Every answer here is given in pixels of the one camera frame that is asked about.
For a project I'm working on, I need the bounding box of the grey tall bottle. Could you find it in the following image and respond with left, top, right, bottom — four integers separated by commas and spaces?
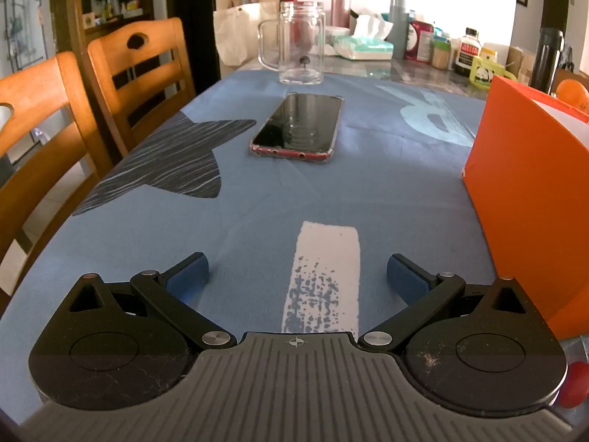
388, 0, 410, 60

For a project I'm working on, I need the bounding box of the black smartphone clear case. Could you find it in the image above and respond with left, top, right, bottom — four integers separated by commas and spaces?
249, 92, 346, 165

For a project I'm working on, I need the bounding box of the clear glass jar mug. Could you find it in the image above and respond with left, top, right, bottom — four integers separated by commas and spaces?
258, 1, 326, 85

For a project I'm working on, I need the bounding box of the green panda mug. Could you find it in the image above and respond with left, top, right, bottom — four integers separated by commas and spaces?
469, 55, 518, 89

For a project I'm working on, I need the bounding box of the teal tissue box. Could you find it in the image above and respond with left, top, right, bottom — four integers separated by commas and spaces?
332, 14, 395, 62

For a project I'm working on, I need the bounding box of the small jar green lid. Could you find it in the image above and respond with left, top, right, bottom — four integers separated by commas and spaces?
431, 37, 452, 70

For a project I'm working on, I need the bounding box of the red white canister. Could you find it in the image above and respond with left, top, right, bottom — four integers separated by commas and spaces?
405, 21, 435, 62

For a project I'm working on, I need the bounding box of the orange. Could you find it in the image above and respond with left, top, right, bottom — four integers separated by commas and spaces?
554, 79, 589, 112

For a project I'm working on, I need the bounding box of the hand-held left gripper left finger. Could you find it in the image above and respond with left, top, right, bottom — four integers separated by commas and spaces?
64, 252, 237, 351

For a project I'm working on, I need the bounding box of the wooden chair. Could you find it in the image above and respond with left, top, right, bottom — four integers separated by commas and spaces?
0, 52, 113, 296
87, 17, 197, 157

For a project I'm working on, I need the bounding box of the red round object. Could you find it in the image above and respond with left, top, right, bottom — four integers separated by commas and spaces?
559, 363, 589, 408

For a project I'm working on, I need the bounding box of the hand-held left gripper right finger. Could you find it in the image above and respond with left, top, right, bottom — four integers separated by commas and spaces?
358, 253, 530, 351

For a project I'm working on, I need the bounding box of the blue printed tablecloth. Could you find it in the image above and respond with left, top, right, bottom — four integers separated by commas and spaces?
0, 67, 589, 424

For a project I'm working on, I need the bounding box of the black thermos flask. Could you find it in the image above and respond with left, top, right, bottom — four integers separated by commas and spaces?
529, 28, 564, 95

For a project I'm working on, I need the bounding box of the pink metal bottle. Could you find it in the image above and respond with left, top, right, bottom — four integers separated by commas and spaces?
330, 0, 351, 28

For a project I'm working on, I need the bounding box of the white paper bag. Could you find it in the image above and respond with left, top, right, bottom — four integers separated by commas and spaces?
213, 2, 281, 66

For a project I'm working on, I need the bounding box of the orange cardboard box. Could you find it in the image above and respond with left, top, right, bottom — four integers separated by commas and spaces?
461, 75, 589, 339

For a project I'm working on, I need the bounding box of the brown cardboard box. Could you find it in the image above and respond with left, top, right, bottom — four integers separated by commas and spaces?
506, 46, 537, 86

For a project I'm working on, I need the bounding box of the dark bottle red label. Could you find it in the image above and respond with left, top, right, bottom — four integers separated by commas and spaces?
455, 28, 482, 77

